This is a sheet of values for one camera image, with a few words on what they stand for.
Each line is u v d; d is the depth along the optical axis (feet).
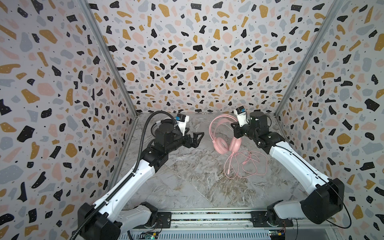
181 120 1.99
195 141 2.08
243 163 3.10
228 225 2.40
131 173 1.50
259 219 2.40
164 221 2.40
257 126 1.94
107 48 2.75
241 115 2.25
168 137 1.74
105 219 1.21
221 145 2.72
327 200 1.33
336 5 2.32
